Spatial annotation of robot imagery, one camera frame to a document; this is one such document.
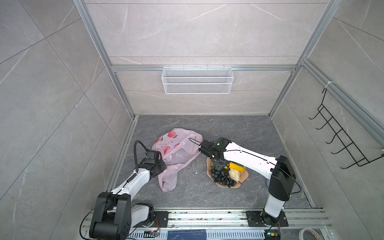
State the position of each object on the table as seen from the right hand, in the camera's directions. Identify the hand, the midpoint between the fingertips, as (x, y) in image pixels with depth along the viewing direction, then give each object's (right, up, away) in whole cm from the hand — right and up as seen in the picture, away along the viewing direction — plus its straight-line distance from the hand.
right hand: (223, 160), depth 82 cm
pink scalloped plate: (+12, -8, +1) cm, 14 cm away
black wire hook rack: (+51, +16, -15) cm, 55 cm away
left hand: (-37, -3, +8) cm, 38 cm away
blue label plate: (-16, -32, -14) cm, 38 cm away
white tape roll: (+34, -31, -14) cm, 48 cm away
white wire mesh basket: (-15, +51, +18) cm, 56 cm away
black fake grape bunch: (-1, -9, -3) cm, 10 cm away
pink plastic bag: (-27, +7, +8) cm, 29 cm away
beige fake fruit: (+6, -8, 0) cm, 10 cm away
